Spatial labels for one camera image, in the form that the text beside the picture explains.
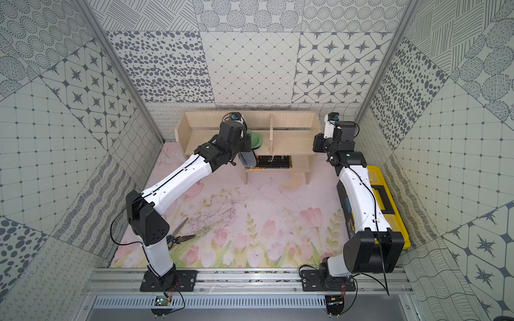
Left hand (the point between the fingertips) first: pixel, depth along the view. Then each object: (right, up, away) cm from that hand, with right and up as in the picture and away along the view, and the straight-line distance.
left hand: (246, 132), depth 80 cm
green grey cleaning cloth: (+1, -11, -2) cm, 11 cm away
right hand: (+29, -3, -1) cm, 29 cm away
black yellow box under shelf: (+10, -13, +13) cm, 20 cm away
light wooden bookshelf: (+19, -2, +7) cm, 21 cm away
